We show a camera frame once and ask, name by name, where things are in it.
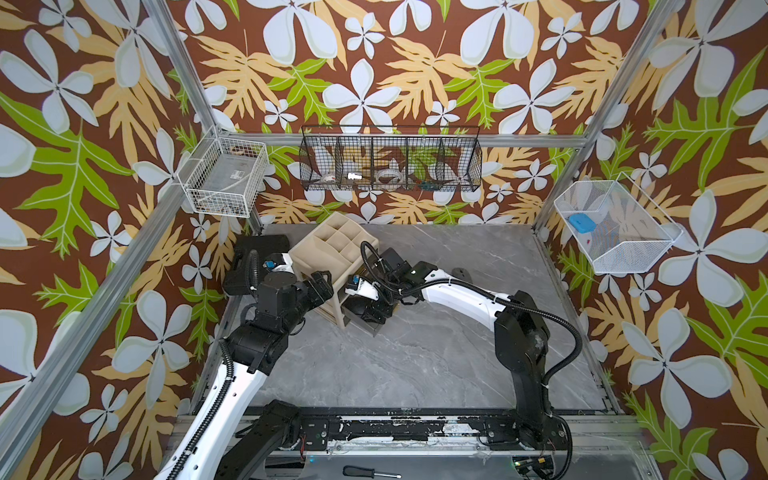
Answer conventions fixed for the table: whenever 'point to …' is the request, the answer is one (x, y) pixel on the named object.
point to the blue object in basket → (582, 222)
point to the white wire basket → (223, 176)
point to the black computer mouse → (462, 274)
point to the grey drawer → (352, 307)
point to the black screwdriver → (368, 472)
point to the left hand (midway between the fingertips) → (321, 276)
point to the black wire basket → (390, 158)
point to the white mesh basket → (612, 225)
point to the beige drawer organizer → (335, 249)
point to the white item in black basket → (354, 176)
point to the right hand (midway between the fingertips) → (364, 303)
